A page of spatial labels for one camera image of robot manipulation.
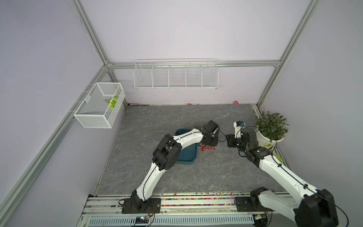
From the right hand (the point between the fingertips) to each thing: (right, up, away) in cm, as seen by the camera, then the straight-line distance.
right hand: (226, 134), depth 84 cm
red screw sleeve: (-13, -11, +11) cm, 20 cm away
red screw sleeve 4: (-7, -10, +11) cm, 17 cm away
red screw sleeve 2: (-11, -10, +12) cm, 20 cm away
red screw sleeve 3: (-9, -10, +12) cm, 18 cm away
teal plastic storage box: (-23, -13, +3) cm, 27 cm away
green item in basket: (-67, +19, -3) cm, 69 cm away
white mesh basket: (-74, +17, -1) cm, 76 cm away
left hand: (-4, -7, +10) cm, 13 cm away
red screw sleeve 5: (-5, -11, +12) cm, 17 cm away
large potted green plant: (+26, +4, -2) cm, 26 cm away
